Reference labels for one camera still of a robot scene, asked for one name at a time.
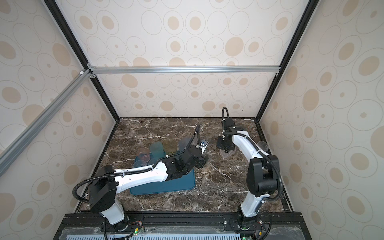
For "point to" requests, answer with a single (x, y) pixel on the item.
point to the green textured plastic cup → (156, 151)
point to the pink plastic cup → (144, 154)
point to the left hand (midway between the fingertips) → (206, 150)
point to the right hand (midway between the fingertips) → (222, 145)
